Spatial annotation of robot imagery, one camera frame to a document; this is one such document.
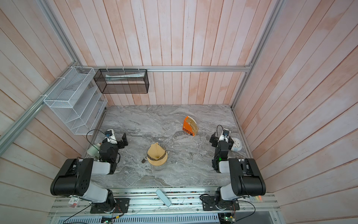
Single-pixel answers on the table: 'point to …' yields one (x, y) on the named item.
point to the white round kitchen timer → (237, 144)
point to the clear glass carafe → (156, 168)
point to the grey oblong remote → (162, 197)
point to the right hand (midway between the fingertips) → (222, 133)
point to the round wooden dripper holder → (159, 162)
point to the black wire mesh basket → (122, 80)
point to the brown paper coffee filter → (155, 150)
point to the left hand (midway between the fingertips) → (119, 135)
